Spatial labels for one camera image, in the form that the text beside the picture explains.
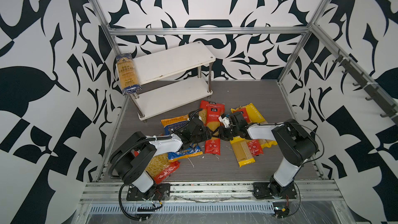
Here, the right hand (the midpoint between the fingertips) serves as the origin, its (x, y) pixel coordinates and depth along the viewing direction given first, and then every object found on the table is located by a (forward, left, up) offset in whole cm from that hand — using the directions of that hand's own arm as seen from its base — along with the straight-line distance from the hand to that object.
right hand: (212, 134), depth 91 cm
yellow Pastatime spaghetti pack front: (-10, -15, 0) cm, 18 cm away
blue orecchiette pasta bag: (-10, +12, +2) cm, 16 cm away
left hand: (+1, +2, +4) cm, 4 cm away
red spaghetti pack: (+7, -1, +2) cm, 7 cm away
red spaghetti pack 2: (-8, -23, +1) cm, 24 cm away
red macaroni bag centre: (+14, +6, +1) cm, 15 cm away
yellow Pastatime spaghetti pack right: (+12, -26, -1) cm, 29 cm away
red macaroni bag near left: (-19, +28, +1) cm, 34 cm away
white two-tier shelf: (+23, +34, +2) cm, 42 cm away
